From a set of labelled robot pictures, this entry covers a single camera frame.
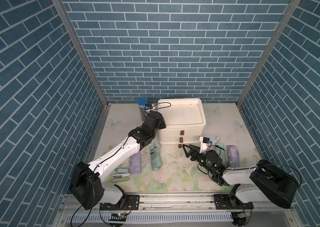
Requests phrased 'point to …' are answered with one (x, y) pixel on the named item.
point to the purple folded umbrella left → (135, 164)
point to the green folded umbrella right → (219, 148)
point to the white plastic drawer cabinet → (185, 121)
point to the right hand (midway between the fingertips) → (186, 146)
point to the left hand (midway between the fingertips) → (166, 118)
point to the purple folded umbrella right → (234, 156)
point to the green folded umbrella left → (156, 158)
